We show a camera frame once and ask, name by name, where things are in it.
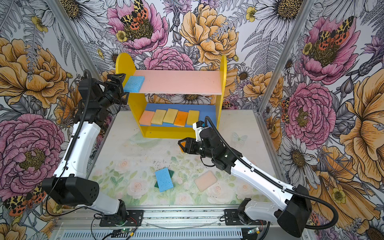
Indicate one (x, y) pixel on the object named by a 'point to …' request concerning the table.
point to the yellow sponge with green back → (158, 117)
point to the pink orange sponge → (146, 118)
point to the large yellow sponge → (170, 116)
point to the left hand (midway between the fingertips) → (129, 85)
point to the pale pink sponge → (205, 181)
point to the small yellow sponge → (193, 117)
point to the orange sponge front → (181, 119)
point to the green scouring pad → (171, 172)
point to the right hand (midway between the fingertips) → (182, 148)
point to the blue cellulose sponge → (164, 179)
